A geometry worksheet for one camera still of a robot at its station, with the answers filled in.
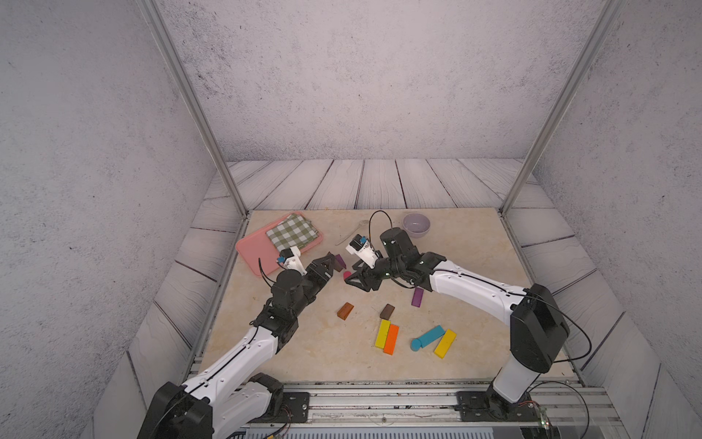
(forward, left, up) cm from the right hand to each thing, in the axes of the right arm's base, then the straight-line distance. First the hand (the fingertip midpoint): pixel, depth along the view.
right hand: (351, 274), depth 79 cm
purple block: (+2, -21, -18) cm, 28 cm away
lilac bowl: (+33, -24, -15) cm, 44 cm away
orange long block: (-12, -12, -19) cm, 25 cm away
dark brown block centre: (-3, -11, -19) cm, 22 cm away
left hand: (+2, +4, +4) cm, 6 cm away
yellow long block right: (-13, -28, -19) cm, 36 cm away
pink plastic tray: (+23, +39, -20) cm, 49 cm away
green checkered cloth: (+32, +26, -17) cm, 45 cm away
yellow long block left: (-10, -9, -18) cm, 23 cm away
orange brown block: (-3, +3, -18) cm, 19 cm away
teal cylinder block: (-11, -23, -19) cm, 32 cm away
